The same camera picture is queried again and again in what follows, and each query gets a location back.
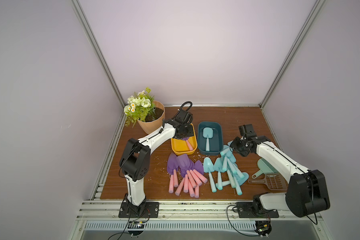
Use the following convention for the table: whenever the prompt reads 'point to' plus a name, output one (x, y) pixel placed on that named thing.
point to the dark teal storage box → (215, 143)
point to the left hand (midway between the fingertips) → (193, 132)
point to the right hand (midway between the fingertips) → (234, 141)
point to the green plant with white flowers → (141, 106)
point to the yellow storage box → (180, 147)
